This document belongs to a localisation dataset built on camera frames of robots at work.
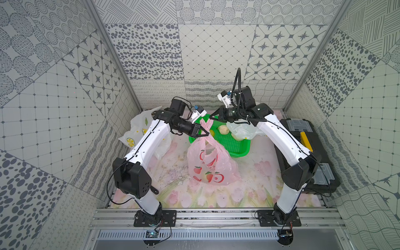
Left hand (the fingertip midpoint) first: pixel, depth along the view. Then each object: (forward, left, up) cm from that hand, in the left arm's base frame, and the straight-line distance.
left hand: (211, 136), depth 72 cm
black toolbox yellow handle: (-14, -53, -12) cm, 57 cm away
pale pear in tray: (+21, -8, -21) cm, 31 cm away
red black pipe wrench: (-17, +30, -27) cm, 44 cm away
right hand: (+8, 0, +4) cm, 8 cm away
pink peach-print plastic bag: (-9, +1, -10) cm, 13 cm away
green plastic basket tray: (+4, +4, +3) cm, 6 cm away
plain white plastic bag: (+16, -21, -15) cm, 30 cm away
